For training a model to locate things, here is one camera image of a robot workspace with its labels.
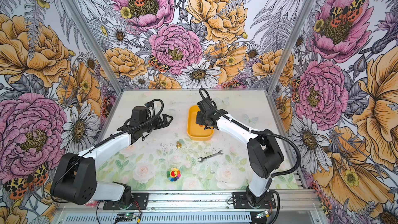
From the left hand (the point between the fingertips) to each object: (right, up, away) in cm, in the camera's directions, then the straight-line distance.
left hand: (167, 123), depth 88 cm
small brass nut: (+6, -13, +4) cm, 15 cm away
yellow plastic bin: (+16, -6, +8) cm, 19 cm away
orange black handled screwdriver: (+22, -1, -12) cm, 25 cm away
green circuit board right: (+47, -39, -17) cm, 64 cm away
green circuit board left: (-14, -39, -17) cm, 45 cm away
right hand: (+19, 0, +1) cm, 19 cm away
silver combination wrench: (+19, -20, -1) cm, 28 cm away
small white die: (+25, -25, -5) cm, 36 cm away
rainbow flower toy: (+5, -25, -7) cm, 27 cm away
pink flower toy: (-30, -35, -16) cm, 49 cm away
